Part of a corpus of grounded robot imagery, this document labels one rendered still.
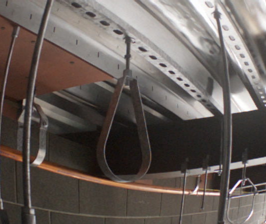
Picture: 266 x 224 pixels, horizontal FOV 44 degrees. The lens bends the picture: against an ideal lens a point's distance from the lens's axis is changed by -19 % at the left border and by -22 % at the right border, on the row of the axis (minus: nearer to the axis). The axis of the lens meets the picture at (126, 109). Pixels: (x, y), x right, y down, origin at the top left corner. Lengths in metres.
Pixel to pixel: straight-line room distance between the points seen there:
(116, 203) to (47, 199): 0.52
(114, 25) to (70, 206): 0.98
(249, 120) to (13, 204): 1.03
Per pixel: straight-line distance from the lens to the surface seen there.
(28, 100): 0.40
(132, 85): 0.80
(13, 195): 1.32
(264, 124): 1.50
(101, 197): 1.76
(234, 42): 0.82
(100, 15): 0.73
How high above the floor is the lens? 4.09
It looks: 16 degrees up
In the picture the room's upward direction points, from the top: 2 degrees clockwise
